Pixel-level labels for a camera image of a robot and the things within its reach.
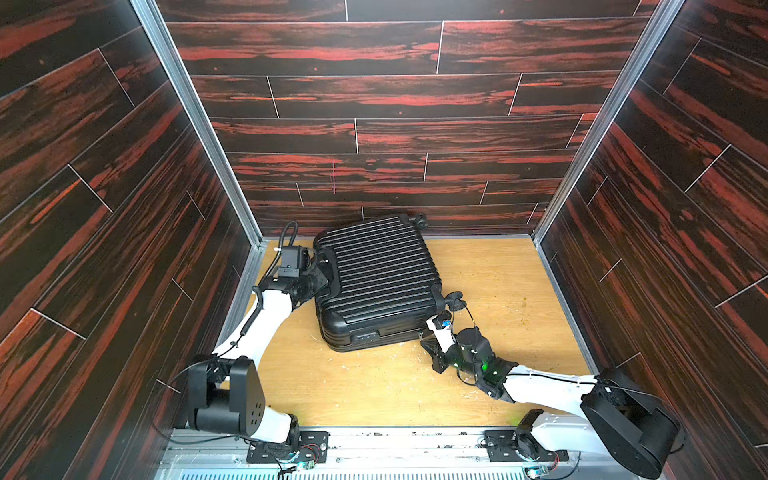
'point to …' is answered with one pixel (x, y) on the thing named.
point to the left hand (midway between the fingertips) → (327, 276)
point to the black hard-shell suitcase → (381, 287)
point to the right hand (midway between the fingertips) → (426, 338)
